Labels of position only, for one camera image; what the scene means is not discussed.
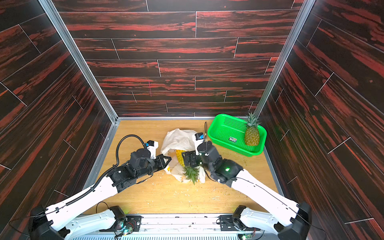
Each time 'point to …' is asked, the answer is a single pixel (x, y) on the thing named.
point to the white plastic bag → (177, 139)
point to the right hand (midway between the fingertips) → (192, 149)
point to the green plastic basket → (229, 131)
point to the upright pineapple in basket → (252, 131)
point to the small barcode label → (232, 139)
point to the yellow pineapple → (191, 172)
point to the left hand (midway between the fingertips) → (174, 159)
